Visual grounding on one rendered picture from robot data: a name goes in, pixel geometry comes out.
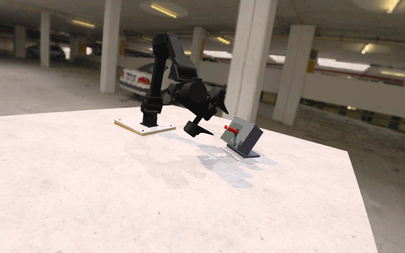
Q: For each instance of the red peg with white band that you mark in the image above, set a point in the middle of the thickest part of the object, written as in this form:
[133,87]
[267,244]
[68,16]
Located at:
[230,129]

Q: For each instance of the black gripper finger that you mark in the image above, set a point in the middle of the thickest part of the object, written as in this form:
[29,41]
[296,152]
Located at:
[222,105]
[202,130]

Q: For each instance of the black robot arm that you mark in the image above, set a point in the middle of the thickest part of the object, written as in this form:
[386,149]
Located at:
[183,70]

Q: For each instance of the grey sloped panel with hole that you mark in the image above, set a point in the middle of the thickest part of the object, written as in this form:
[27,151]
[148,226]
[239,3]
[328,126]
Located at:
[246,138]

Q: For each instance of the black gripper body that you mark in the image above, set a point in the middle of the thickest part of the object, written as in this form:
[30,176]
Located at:
[192,128]

